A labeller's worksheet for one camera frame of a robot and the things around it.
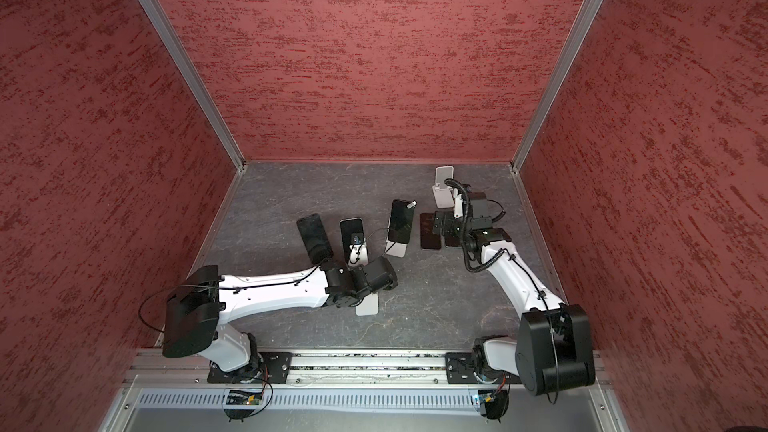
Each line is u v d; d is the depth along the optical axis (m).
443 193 1.09
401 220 1.04
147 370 0.75
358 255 0.71
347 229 0.87
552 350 0.40
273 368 0.75
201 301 0.48
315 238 0.85
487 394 0.73
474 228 0.66
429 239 0.98
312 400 0.77
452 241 0.96
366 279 0.60
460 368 0.74
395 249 0.96
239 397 0.73
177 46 0.85
